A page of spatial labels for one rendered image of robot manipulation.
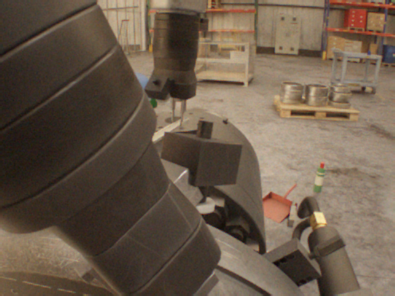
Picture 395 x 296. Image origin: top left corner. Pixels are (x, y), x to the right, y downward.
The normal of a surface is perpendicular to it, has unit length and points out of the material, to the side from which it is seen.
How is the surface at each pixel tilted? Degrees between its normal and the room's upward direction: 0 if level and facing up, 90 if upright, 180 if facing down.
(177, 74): 86
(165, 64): 97
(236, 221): 11
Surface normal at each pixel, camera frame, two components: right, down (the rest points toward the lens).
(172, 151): -0.73, -0.05
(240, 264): 0.53, -0.74
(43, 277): -0.14, 0.39
